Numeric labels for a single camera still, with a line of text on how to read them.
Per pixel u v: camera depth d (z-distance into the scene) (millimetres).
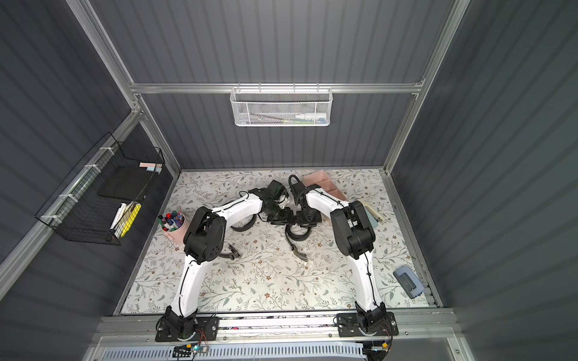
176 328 644
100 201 735
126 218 619
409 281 816
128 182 771
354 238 567
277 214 867
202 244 598
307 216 848
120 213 707
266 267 871
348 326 737
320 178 1151
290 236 937
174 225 861
